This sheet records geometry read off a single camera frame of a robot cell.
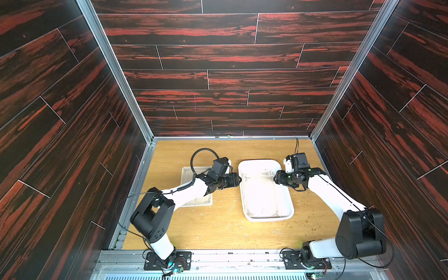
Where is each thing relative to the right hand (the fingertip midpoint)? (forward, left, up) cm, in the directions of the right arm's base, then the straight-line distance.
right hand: (282, 178), depth 90 cm
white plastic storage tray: (-10, +9, -6) cm, 15 cm away
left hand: (-3, +22, +2) cm, 23 cm away
